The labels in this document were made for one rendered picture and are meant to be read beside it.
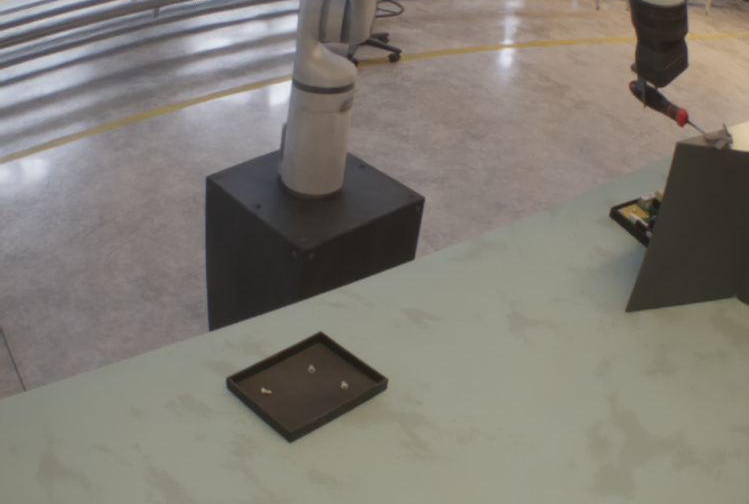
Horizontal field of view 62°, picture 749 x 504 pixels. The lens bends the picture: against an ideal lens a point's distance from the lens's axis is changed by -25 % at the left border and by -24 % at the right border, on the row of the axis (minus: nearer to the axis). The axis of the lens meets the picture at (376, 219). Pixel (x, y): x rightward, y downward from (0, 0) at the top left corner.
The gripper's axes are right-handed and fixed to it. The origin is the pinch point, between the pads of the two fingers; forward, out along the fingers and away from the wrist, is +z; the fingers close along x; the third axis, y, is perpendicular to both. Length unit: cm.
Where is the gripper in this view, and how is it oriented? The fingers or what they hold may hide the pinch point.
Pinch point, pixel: (650, 102)
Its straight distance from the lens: 91.4
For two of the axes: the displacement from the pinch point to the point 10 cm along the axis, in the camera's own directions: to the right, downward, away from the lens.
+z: 2.2, 6.8, 7.0
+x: 7.9, -5.4, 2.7
